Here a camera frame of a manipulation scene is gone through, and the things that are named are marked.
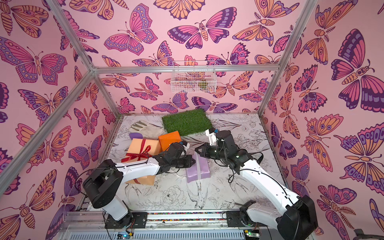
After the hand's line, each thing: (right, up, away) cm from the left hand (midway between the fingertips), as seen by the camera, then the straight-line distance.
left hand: (197, 161), depth 85 cm
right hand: (-1, +10, -12) cm, 15 cm away
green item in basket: (+3, +47, +9) cm, 47 cm away
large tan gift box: (-37, +8, +2) cm, 38 cm away
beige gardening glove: (-36, +17, +25) cm, 47 cm away
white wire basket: (-2, +52, +10) cm, 53 cm away
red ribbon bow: (-31, +5, -2) cm, 31 cm away
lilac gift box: (-3, -5, -4) cm, 7 cm away
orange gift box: (-20, +12, +7) cm, 24 cm away
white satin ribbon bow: (0, -1, -6) cm, 6 cm away
